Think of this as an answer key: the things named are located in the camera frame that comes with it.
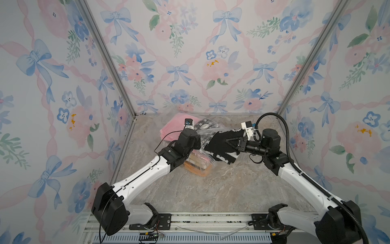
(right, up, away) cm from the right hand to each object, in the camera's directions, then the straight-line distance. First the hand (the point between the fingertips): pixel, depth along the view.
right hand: (228, 141), depth 72 cm
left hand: (-15, +3, +6) cm, 16 cm away
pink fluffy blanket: (-28, +9, +17) cm, 34 cm away
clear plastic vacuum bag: (-5, +7, +11) cm, 14 cm away
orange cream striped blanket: (-14, -12, +9) cm, 21 cm away
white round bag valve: (-11, +7, +11) cm, 17 cm away
